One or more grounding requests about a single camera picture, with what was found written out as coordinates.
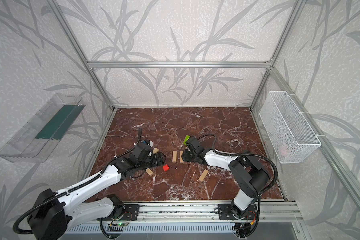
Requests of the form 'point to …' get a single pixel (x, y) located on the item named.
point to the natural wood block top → (174, 156)
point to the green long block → (186, 138)
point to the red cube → (165, 167)
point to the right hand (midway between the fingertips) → (182, 151)
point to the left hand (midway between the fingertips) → (162, 154)
